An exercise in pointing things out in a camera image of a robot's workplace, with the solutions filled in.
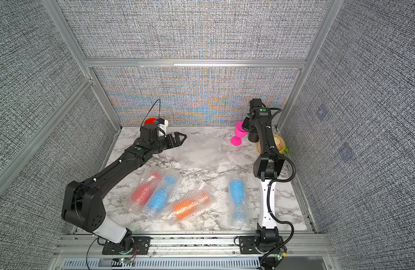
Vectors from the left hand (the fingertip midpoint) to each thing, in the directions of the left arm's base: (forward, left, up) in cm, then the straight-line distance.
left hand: (183, 136), depth 83 cm
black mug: (+17, -43, -23) cm, 52 cm away
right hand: (+14, -37, -7) cm, 40 cm away
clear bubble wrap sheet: (+9, -9, -24) cm, 28 cm away
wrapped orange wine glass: (-30, +2, -16) cm, 34 cm away
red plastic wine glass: (+21, +22, -9) cm, 31 cm away
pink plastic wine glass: (+10, -31, -10) cm, 34 cm away
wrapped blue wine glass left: (-25, +12, -16) cm, 32 cm away
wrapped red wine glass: (-15, +18, -16) cm, 29 cm away
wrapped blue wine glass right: (-27, -25, -16) cm, 41 cm away
